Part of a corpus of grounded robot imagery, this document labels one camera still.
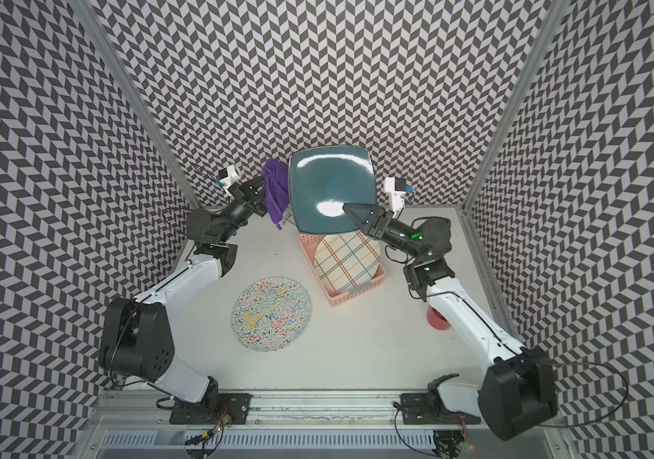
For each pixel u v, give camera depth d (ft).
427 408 2.39
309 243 3.43
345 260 3.15
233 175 2.26
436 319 2.72
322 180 1.86
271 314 2.97
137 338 1.47
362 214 2.00
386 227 1.81
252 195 2.15
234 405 2.42
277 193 2.13
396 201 1.96
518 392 1.28
